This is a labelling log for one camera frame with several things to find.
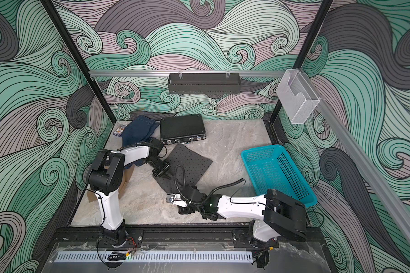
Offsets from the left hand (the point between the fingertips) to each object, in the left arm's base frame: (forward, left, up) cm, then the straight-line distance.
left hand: (173, 173), depth 92 cm
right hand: (-14, -5, +4) cm, 16 cm away
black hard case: (+31, -2, +2) cm, 32 cm away
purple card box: (+31, +41, 0) cm, 51 cm away
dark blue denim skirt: (+31, +27, +1) cm, 41 cm away
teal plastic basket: (+6, -57, -3) cm, 58 cm away
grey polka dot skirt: (+4, -6, -1) cm, 8 cm away
